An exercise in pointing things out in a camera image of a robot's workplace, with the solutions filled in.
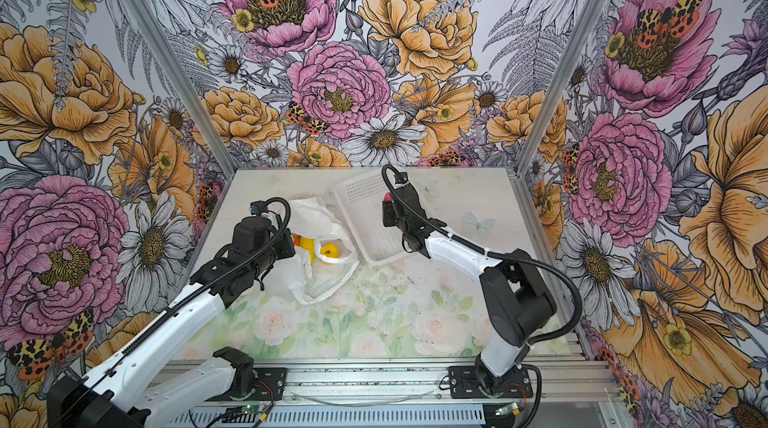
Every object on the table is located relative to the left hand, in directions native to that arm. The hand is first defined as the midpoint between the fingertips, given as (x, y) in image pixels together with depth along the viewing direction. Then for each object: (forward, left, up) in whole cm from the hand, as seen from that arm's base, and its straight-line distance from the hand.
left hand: (288, 242), depth 81 cm
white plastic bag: (-7, -2, -5) cm, 9 cm away
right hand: (+12, -28, -2) cm, 30 cm away
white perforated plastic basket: (+27, -17, -16) cm, 36 cm away
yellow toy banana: (+7, -2, -14) cm, 15 cm away
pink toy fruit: (+15, -27, 0) cm, 31 cm away
